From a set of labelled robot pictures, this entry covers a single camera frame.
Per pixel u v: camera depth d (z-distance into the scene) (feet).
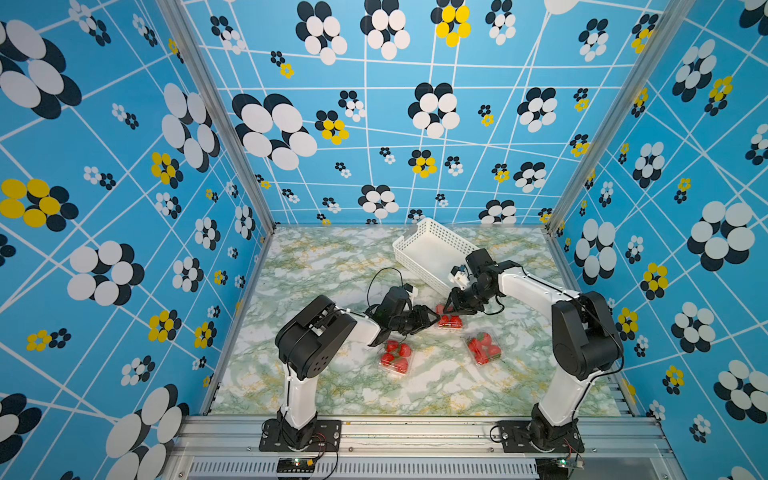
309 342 1.68
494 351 2.83
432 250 3.93
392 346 2.80
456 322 2.99
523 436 2.38
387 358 2.73
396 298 2.47
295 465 2.37
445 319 2.97
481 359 2.73
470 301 2.64
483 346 2.86
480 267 2.51
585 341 1.60
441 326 2.98
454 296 2.75
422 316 2.71
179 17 2.27
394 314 2.49
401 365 2.70
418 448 2.37
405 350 2.77
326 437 2.41
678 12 2.21
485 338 2.87
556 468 2.27
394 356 2.87
